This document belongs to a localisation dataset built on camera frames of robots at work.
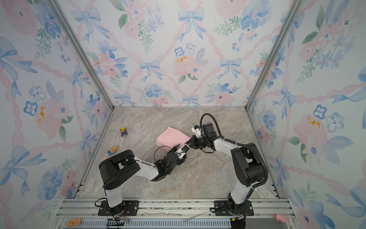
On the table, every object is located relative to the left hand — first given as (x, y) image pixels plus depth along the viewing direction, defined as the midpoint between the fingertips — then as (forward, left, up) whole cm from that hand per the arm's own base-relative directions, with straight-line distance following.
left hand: (183, 147), depth 90 cm
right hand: (+1, -2, +2) cm, 3 cm away
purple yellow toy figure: (+15, +43, -4) cm, 46 cm away
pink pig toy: (-36, -48, -4) cm, 60 cm away
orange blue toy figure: (0, +46, -3) cm, 46 cm away
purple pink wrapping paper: (+7, +9, 0) cm, 11 cm away
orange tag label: (-38, +52, -4) cm, 65 cm away
